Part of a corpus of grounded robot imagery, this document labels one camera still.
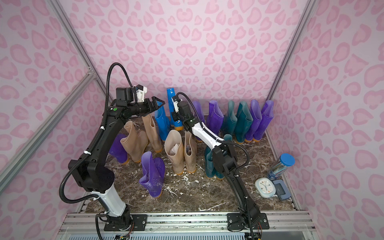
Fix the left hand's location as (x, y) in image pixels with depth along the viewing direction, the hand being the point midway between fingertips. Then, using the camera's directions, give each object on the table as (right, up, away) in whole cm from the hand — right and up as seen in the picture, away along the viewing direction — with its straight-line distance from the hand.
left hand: (161, 103), depth 79 cm
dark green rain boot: (+26, -35, -1) cm, 43 cm away
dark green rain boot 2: (+31, -38, +4) cm, 50 cm away
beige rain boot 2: (-8, -15, +9) cm, 20 cm away
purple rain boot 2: (+29, -7, +8) cm, 31 cm away
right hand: (+5, +1, +17) cm, 18 cm away
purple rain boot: (+20, 0, +14) cm, 24 cm away
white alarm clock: (+56, -45, +3) cm, 72 cm away
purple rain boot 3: (+51, -7, +4) cm, 52 cm away
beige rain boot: (+7, -23, 0) cm, 24 cm away
